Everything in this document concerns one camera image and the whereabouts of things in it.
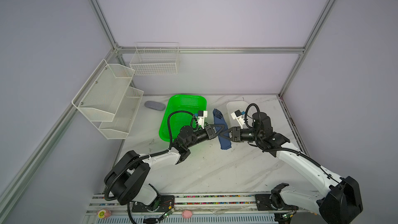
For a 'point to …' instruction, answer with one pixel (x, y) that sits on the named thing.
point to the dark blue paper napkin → (218, 118)
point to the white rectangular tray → (232, 106)
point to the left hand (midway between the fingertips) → (225, 127)
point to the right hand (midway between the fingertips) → (221, 136)
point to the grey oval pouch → (155, 105)
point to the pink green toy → (103, 213)
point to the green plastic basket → (181, 102)
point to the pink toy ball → (187, 213)
